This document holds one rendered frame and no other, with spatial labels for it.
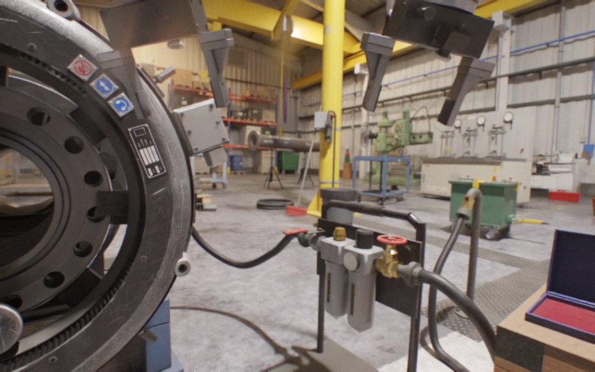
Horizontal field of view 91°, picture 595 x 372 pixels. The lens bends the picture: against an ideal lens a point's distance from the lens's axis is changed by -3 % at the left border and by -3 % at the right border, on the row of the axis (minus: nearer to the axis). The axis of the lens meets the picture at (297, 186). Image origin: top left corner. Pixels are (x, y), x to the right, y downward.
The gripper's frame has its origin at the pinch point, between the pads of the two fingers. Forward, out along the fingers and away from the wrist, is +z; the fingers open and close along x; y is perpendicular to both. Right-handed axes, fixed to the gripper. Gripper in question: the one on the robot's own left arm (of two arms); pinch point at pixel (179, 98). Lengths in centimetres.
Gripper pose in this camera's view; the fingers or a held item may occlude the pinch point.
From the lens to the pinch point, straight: 51.5
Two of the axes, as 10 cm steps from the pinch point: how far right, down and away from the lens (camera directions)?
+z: 1.5, 8.8, 4.5
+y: 1.1, -4.7, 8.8
